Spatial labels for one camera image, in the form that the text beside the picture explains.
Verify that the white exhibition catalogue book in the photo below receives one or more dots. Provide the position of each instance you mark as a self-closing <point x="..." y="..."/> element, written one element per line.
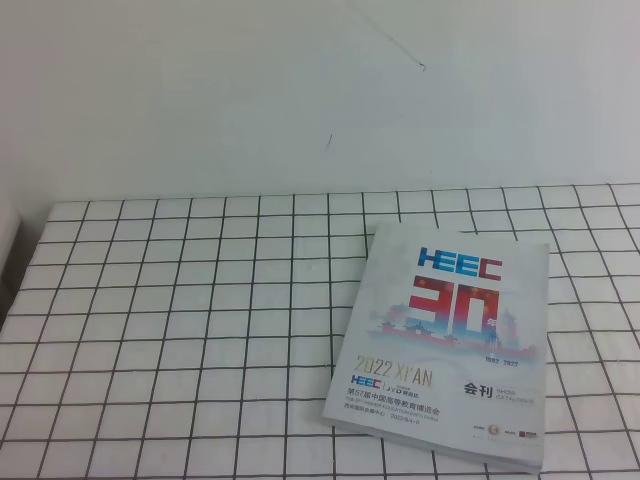
<point x="445" y="348"/>

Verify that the white black-grid tablecloth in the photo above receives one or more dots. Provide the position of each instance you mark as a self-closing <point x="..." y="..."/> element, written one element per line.
<point x="194" y="338"/>

